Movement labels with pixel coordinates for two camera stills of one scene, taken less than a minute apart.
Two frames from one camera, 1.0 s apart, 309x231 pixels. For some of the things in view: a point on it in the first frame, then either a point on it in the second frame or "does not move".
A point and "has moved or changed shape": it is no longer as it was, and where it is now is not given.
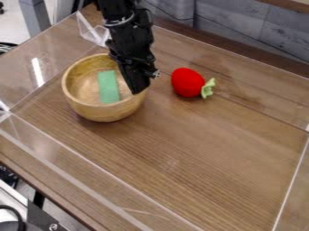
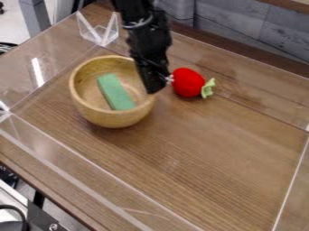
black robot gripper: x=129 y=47 to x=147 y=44
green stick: x=108 y=87 has moved or changed shape
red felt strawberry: x=190 y=84 does not move
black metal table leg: x=38 y=199 does not move
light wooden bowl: x=80 y=91 has moved or changed shape
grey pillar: x=34 y=15 does not move
